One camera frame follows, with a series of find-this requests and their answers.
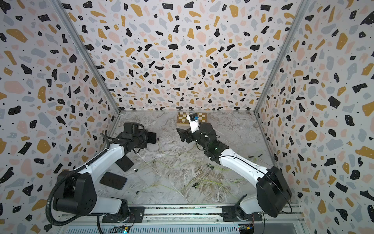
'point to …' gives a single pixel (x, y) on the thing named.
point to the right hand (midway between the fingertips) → (183, 126)
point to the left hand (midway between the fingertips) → (150, 132)
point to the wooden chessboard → (182, 120)
